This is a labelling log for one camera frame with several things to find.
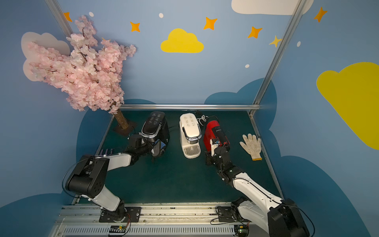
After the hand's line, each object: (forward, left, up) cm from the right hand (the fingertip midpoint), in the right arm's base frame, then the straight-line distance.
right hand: (209, 150), depth 86 cm
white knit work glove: (+12, -32, -12) cm, 36 cm away
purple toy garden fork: (-1, +68, -10) cm, 68 cm away
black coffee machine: (+4, +31, +11) cm, 33 cm away
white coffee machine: (+4, +11, +10) cm, 16 cm away
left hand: (+8, +35, -5) cm, 37 cm away
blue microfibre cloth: (+6, +31, -7) cm, 32 cm away
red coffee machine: (+16, -1, +6) cm, 17 cm away
